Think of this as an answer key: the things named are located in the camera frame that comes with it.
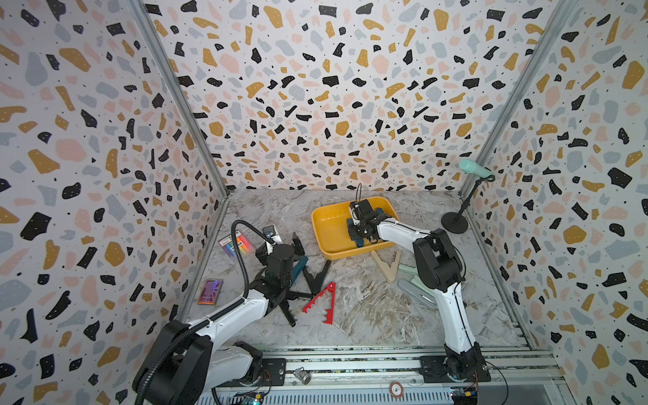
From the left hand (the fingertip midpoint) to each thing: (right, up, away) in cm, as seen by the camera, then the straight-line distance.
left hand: (289, 237), depth 84 cm
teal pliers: (+25, -3, +16) cm, 30 cm away
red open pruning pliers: (+14, -26, 0) cm, 29 cm away
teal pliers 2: (+2, -11, +8) cm, 14 cm away
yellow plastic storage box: (+14, +2, +22) cm, 26 cm away
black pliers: (+8, -17, +7) cm, 20 cm away
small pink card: (-28, -19, +3) cm, 34 cm away
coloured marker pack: (-21, -5, +16) cm, 27 cm away
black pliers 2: (0, -21, +3) cm, 21 cm away
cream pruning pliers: (+36, -14, +10) cm, 40 cm away
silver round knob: (+6, -38, -13) cm, 41 cm away
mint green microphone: (+60, +23, -3) cm, 64 cm away
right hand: (+25, +1, +21) cm, 33 cm away
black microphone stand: (+69, +4, +27) cm, 74 cm away
